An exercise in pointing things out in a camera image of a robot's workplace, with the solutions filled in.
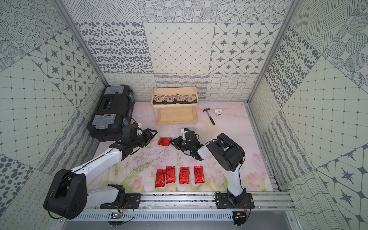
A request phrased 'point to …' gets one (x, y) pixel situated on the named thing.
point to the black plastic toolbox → (117, 103)
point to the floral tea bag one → (158, 98)
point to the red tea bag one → (164, 141)
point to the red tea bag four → (184, 178)
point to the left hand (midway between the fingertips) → (155, 131)
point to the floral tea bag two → (169, 98)
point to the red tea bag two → (160, 178)
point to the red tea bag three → (170, 174)
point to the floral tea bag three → (179, 97)
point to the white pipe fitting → (218, 111)
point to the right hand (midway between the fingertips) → (169, 142)
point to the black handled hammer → (210, 118)
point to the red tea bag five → (199, 174)
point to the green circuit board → (115, 215)
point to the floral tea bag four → (190, 98)
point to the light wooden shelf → (178, 104)
